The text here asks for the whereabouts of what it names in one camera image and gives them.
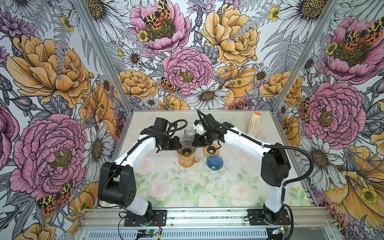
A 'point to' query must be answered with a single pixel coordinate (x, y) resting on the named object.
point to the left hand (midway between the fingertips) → (180, 151)
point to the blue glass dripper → (215, 162)
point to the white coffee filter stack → (253, 130)
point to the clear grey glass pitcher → (187, 142)
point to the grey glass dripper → (185, 152)
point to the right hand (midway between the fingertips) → (194, 149)
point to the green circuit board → (147, 232)
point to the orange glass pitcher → (185, 161)
